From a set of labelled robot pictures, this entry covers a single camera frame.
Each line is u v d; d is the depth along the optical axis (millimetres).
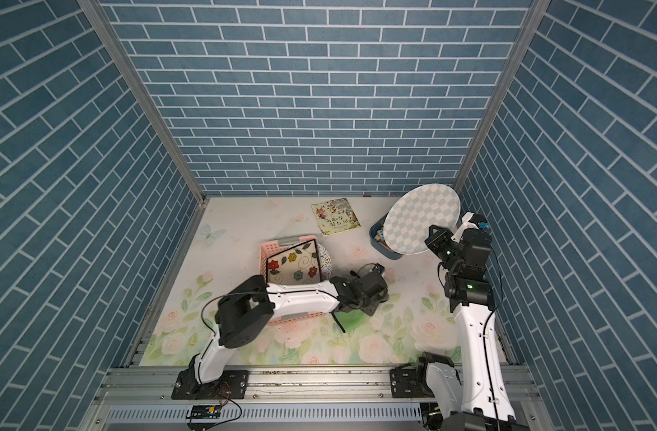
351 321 831
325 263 889
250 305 550
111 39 746
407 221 822
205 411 720
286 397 730
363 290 671
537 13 708
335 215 1153
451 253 618
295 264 935
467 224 651
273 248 970
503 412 380
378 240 1046
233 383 743
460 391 406
